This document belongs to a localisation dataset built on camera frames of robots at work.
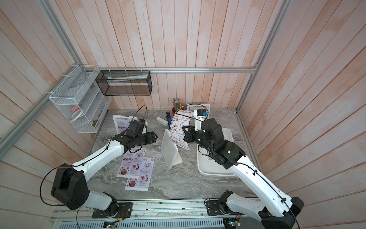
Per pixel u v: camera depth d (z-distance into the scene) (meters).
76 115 0.81
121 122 0.92
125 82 0.90
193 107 0.96
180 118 0.68
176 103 1.02
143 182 0.83
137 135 0.66
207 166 0.87
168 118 1.11
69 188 0.42
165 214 0.73
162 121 1.09
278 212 0.38
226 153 0.45
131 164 0.90
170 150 0.77
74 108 0.82
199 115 0.55
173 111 1.07
